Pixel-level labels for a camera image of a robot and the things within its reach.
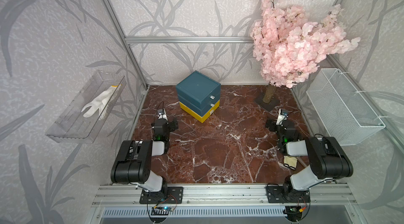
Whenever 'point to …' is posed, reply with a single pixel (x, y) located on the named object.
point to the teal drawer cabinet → (198, 92)
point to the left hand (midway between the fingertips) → (166, 117)
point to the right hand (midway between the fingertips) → (276, 116)
